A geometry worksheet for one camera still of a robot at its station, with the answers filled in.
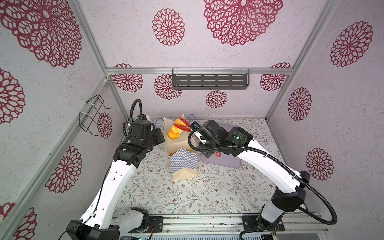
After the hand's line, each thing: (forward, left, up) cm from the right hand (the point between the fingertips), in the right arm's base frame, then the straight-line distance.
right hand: (203, 140), depth 69 cm
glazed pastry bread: (+2, +13, +3) cm, 14 cm away
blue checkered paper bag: (-3, +10, -11) cm, 15 cm away
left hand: (+4, +21, -1) cm, 21 cm away
